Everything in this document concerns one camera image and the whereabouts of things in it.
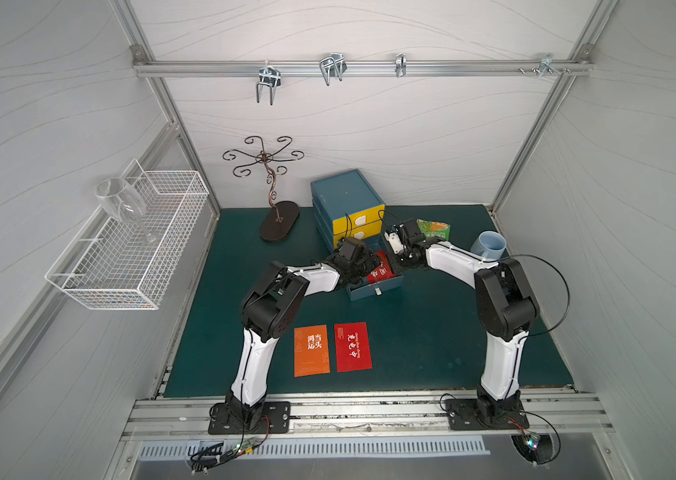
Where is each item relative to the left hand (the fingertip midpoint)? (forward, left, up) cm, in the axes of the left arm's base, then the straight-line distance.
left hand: (381, 264), depth 98 cm
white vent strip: (-49, +17, -6) cm, 53 cm away
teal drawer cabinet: (+9, +12, +17) cm, 23 cm away
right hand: (+3, -4, 0) cm, 5 cm away
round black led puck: (-48, -36, -8) cm, 61 cm away
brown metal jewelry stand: (+23, +38, -2) cm, 44 cm away
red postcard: (-26, +9, -6) cm, 28 cm away
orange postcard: (-27, +21, -5) cm, 35 cm away
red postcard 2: (0, -1, -5) cm, 5 cm away
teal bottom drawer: (-10, +6, +1) cm, 12 cm away
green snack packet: (+18, -21, -3) cm, 28 cm away
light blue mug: (+10, -39, -1) cm, 41 cm away
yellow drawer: (+7, +7, +8) cm, 13 cm away
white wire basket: (-19, +59, +26) cm, 68 cm away
